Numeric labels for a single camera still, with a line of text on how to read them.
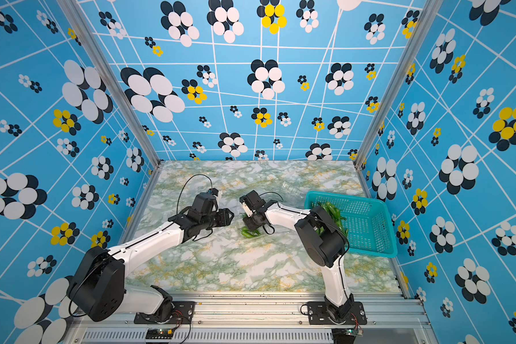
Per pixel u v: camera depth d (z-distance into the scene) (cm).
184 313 74
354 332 68
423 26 71
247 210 84
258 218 71
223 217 77
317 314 73
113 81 87
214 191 78
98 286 42
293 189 106
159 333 72
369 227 94
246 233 91
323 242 51
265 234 83
